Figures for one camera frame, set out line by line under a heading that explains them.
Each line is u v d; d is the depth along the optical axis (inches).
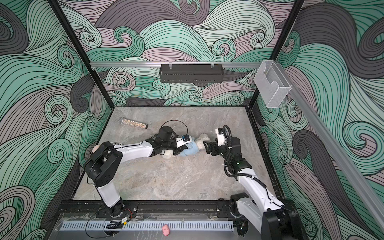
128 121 42.0
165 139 28.6
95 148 36.8
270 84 30.8
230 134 23.3
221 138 28.0
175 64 36.8
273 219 15.5
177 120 27.0
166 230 26.2
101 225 27.4
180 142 29.8
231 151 24.0
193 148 33.1
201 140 33.8
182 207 29.8
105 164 18.8
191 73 37.5
